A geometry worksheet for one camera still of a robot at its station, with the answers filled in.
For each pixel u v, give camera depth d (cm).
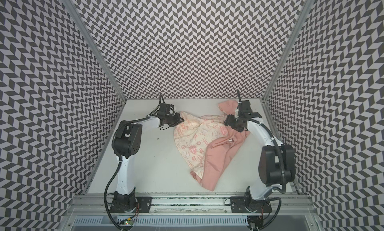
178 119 94
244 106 69
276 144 46
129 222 67
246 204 66
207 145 91
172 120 94
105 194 67
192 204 75
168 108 87
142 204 73
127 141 58
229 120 80
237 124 76
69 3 72
